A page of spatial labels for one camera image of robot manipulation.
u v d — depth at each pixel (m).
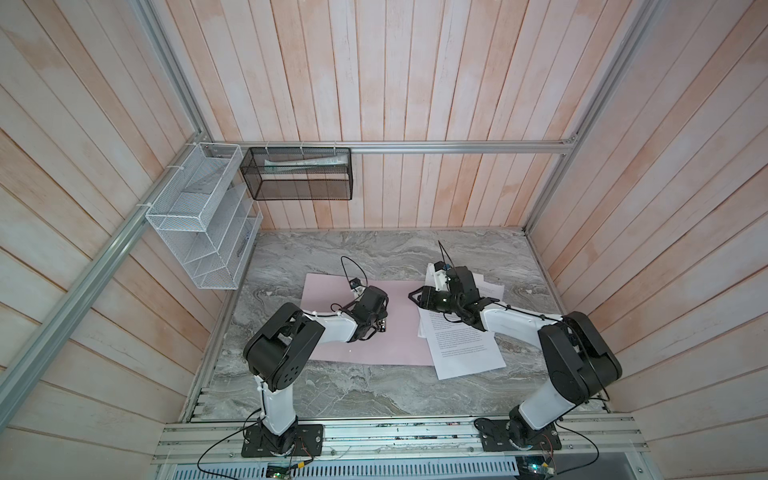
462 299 0.72
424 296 0.84
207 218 0.73
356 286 0.88
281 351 0.49
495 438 0.73
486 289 1.04
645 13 0.69
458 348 0.89
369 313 0.75
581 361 0.47
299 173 1.05
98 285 0.55
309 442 0.73
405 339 0.90
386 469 0.70
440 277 0.84
